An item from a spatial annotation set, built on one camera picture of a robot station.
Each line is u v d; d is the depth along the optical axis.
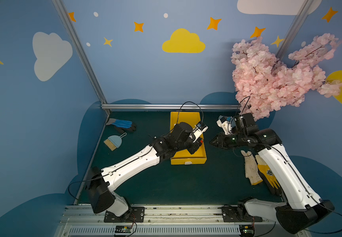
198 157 0.73
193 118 0.91
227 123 0.64
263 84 0.71
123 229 0.72
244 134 0.51
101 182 0.41
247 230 0.73
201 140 0.80
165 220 0.73
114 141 1.03
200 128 0.59
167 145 0.53
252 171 0.88
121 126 1.09
